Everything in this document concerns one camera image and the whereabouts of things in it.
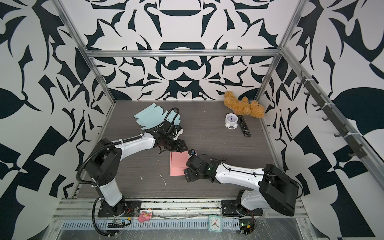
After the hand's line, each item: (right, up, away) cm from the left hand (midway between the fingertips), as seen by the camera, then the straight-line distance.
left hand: (182, 145), depth 90 cm
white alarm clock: (+33, +15, +15) cm, 39 cm away
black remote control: (+42, +9, +14) cm, 45 cm away
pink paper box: (-2, -8, -7) cm, 11 cm away
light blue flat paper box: (-22, +19, +21) cm, 36 cm away
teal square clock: (+16, -31, -21) cm, 41 cm away
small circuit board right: (+31, -34, -19) cm, 50 cm away
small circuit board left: (-30, -34, -18) cm, 49 cm away
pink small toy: (-16, -29, -21) cm, 39 cm away
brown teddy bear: (+41, +24, +13) cm, 50 cm away
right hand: (+5, -12, -7) cm, 15 cm away
